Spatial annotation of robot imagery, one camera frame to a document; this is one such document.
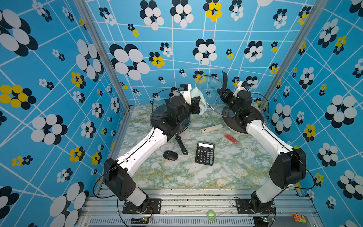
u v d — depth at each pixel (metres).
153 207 0.74
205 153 0.91
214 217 0.71
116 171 0.44
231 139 0.99
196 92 0.65
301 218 0.68
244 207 0.72
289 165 0.48
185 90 0.59
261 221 0.70
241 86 0.70
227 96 0.70
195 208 0.74
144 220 0.70
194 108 0.61
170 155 0.91
